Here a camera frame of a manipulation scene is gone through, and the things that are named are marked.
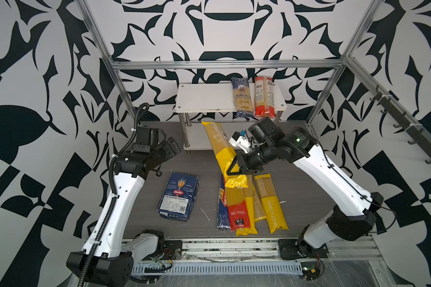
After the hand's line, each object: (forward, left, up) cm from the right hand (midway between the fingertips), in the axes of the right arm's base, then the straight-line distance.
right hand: (228, 170), depth 61 cm
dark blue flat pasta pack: (-8, +1, -30) cm, 31 cm away
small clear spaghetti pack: (-4, -15, -31) cm, 35 cm away
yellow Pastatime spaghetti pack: (0, -21, -31) cm, 37 cm away
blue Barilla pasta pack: (+1, +22, -25) cm, 33 cm away
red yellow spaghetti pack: (-5, -5, -27) cm, 28 cm away
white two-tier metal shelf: (+34, +5, +1) cm, 34 cm away
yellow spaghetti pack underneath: (+3, -11, -29) cm, 31 cm away
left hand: (+14, +24, -4) cm, 28 cm away
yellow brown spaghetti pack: (+5, +1, +2) cm, 6 cm away
